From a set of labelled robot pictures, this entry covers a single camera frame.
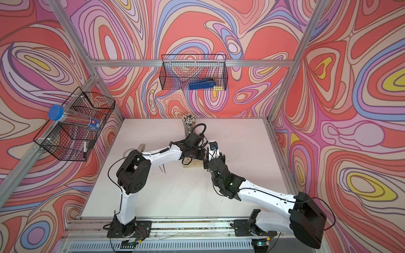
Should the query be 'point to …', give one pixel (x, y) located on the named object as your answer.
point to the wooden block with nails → (194, 163)
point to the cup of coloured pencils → (189, 122)
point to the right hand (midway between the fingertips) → (209, 153)
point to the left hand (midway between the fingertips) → (205, 157)
